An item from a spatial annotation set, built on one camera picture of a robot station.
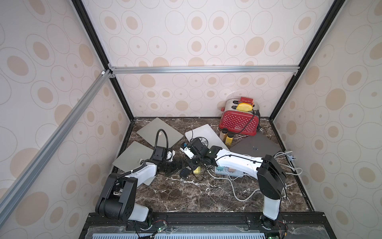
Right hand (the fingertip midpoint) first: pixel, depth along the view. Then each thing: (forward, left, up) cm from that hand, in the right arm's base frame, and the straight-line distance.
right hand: (186, 164), depth 84 cm
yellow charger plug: (0, -6, -7) cm, 10 cm away
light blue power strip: (-1, -25, -6) cm, 26 cm away
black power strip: (-2, +1, -6) cm, 7 cm away
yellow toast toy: (+38, -36, +11) cm, 54 cm away
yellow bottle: (+21, -27, -3) cm, 34 cm away
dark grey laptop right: (+23, -49, -11) cm, 55 cm away
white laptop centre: (+31, -12, -8) cm, 34 cm away
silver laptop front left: (+9, +39, -11) cm, 42 cm away
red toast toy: (+44, -38, +12) cm, 59 cm away
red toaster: (+31, -38, +3) cm, 49 cm away
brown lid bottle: (+24, -23, -2) cm, 33 cm away
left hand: (-1, +1, -4) cm, 4 cm away
